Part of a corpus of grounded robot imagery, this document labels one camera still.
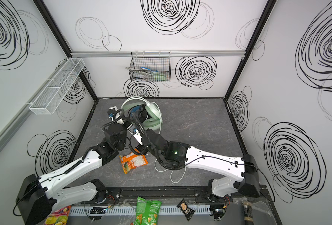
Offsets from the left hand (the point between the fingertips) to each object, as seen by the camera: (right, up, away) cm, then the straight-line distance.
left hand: (123, 112), depth 74 cm
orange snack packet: (+2, -29, +8) cm, 30 cm away
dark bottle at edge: (+62, -48, -7) cm, 79 cm away
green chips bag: (+14, -47, -8) cm, 50 cm away
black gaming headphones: (+3, +1, +32) cm, 32 cm away
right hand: (+9, -10, -10) cm, 16 cm away
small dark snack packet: (+34, -49, -6) cm, 59 cm away
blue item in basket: (+10, +28, +17) cm, 34 cm away
